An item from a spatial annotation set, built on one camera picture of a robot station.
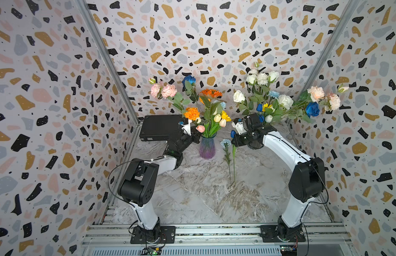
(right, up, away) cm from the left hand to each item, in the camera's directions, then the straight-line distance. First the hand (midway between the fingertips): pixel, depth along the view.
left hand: (204, 126), depth 84 cm
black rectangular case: (-33, +1, +33) cm, 47 cm away
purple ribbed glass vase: (+1, -13, +13) cm, 18 cm away
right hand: (+16, -8, +5) cm, 18 cm away
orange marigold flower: (-6, +6, -8) cm, 12 cm away
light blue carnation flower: (+14, -10, +21) cm, 27 cm away
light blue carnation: (+10, +11, -1) cm, 15 cm away
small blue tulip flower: (+15, -4, +2) cm, 16 cm away
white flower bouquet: (+37, +12, +5) cm, 39 cm away
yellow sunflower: (+11, +5, -1) cm, 12 cm away
